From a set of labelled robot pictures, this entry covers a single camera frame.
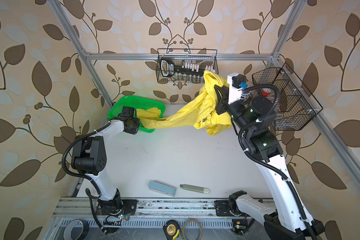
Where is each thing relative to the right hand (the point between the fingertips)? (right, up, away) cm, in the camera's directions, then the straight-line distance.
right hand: (219, 86), depth 53 cm
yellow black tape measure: (-19, -62, +14) cm, 66 cm away
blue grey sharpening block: (-24, -48, +24) cm, 59 cm away
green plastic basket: (-49, +1, +62) cm, 79 cm away
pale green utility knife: (-7, -49, +26) cm, 56 cm away
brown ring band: (-6, -62, +18) cm, 65 cm away
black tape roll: (-64, -64, +17) cm, 93 cm away
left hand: (-42, -14, +44) cm, 63 cm away
